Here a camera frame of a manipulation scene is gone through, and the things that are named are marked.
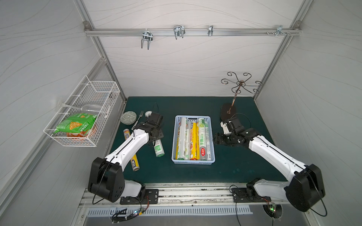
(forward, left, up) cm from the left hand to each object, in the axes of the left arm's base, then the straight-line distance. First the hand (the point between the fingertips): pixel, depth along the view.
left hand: (158, 135), depth 85 cm
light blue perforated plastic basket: (+18, -20, -7) cm, 28 cm away
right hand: (-2, -37, 0) cm, 37 cm away
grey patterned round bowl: (+20, +27, -9) cm, 35 cm away
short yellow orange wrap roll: (-4, -22, -9) cm, 24 cm away
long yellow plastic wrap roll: (-2, -12, -4) cm, 12 cm away
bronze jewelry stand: (+28, -50, -7) cm, 57 cm away
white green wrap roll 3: (0, -28, -3) cm, 28 cm away
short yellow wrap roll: (-13, +14, -8) cm, 20 cm away
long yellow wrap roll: (+1, -25, -7) cm, 26 cm away
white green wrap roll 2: (+1, -18, -7) cm, 20 cm away
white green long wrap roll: (-1, -32, -7) cm, 32 cm away
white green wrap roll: (-1, -15, -3) cm, 15 cm away
